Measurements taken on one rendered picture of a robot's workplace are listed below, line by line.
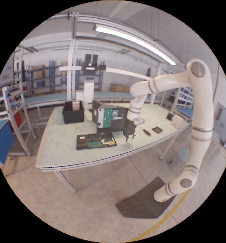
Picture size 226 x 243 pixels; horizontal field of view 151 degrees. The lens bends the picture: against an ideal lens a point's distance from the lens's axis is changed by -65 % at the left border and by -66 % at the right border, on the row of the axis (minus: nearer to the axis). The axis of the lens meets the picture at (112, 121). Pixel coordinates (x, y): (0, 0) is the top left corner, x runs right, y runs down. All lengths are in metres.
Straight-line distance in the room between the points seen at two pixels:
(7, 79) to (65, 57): 3.69
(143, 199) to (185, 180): 0.31
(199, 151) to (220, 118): 6.58
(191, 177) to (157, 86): 0.40
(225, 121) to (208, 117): 6.67
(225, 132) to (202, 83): 6.82
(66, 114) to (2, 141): 1.24
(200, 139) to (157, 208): 0.49
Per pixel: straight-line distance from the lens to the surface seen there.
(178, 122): 1.18
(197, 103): 0.32
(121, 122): 0.70
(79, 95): 1.03
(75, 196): 1.47
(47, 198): 1.62
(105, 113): 0.59
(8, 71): 1.37
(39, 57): 5.09
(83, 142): 0.55
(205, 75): 0.33
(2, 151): 1.63
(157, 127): 0.96
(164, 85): 0.38
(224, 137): 7.16
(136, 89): 0.43
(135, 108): 0.47
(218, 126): 6.96
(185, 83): 0.40
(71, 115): 0.77
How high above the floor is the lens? 1.41
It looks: 29 degrees down
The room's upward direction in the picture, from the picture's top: 8 degrees clockwise
